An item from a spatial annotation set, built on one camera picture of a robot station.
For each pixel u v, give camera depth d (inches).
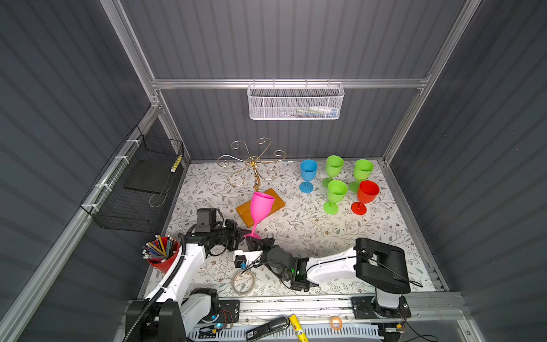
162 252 30.0
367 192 34.7
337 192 37.5
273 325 26.7
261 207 29.4
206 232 25.5
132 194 28.7
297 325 27.7
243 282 31.7
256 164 30.4
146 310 15.4
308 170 38.1
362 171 37.8
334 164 39.9
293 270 24.1
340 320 27.9
